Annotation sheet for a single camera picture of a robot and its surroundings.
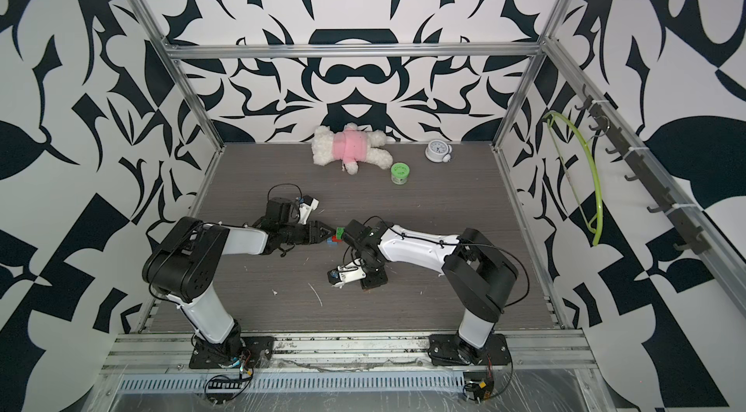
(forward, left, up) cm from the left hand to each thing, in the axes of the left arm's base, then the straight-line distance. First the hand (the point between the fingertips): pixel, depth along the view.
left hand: (329, 228), depth 94 cm
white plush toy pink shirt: (+30, -6, +6) cm, 31 cm away
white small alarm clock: (+32, -41, +1) cm, 52 cm away
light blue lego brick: (-5, 0, 0) cm, 5 cm away
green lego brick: (-3, -3, +2) cm, 5 cm away
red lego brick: (-4, -2, +1) cm, 5 cm away
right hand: (-14, -11, -1) cm, 17 cm away
